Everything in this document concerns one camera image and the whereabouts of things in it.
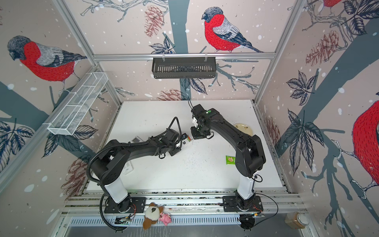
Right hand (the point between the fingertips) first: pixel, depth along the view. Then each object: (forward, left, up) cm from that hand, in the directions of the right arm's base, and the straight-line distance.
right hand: (194, 138), depth 86 cm
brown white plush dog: (-38, +18, -8) cm, 43 cm away
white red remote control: (0, +5, 0) cm, 5 cm away
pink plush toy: (-38, +12, -9) cm, 41 cm away
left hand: (0, +12, -9) cm, 15 cm away
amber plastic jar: (-37, -46, -5) cm, 59 cm away
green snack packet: (-7, -22, -12) cm, 27 cm away
